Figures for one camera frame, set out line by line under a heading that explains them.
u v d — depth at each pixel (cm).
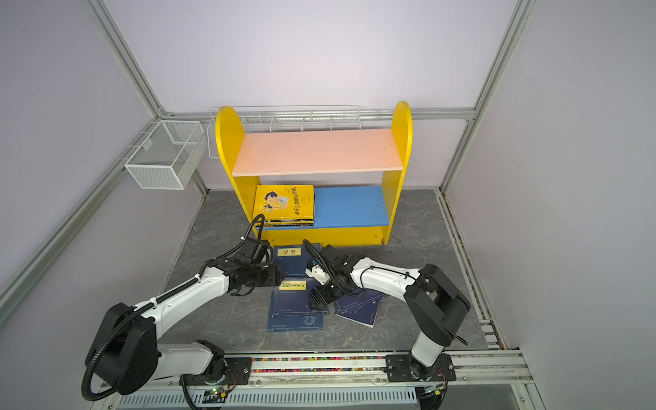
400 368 74
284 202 89
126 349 40
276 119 94
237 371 74
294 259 96
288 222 88
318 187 96
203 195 124
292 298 87
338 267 68
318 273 79
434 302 45
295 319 83
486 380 73
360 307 84
